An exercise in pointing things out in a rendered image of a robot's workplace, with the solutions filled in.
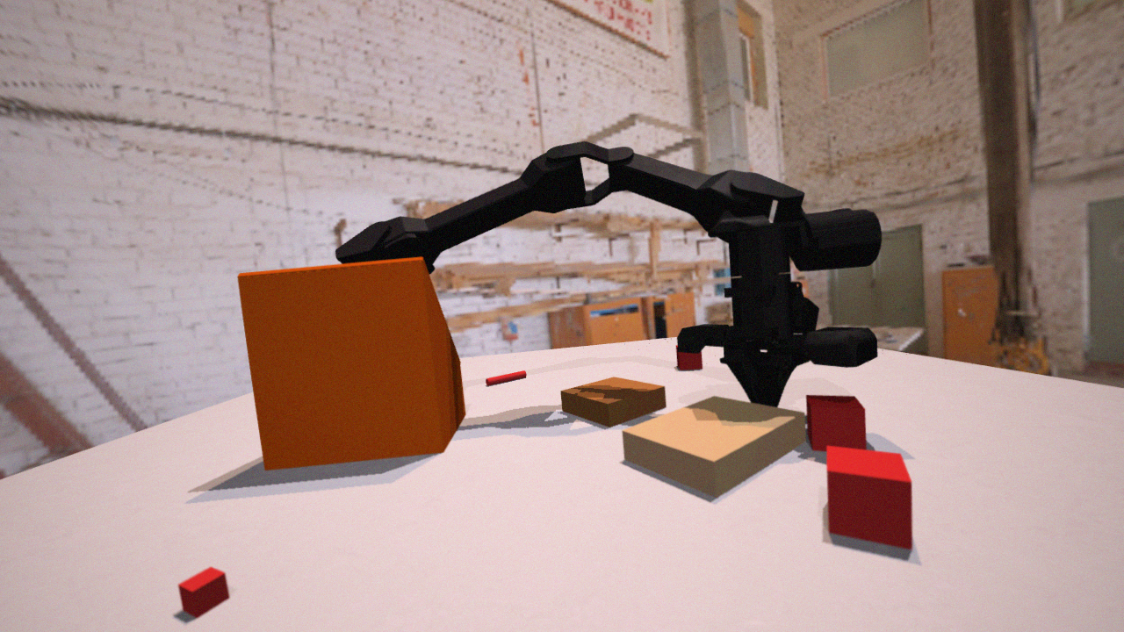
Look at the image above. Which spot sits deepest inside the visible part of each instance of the red cylinder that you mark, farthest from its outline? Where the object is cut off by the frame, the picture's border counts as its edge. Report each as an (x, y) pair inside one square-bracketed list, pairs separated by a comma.
[(505, 378)]

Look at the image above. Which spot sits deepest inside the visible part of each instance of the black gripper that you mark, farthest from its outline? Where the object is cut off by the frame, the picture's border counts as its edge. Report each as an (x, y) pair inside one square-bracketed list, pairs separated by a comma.
[(763, 320)]

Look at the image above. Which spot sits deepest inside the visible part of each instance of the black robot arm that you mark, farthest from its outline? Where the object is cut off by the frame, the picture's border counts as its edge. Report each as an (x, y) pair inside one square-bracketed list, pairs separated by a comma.
[(732, 206)]

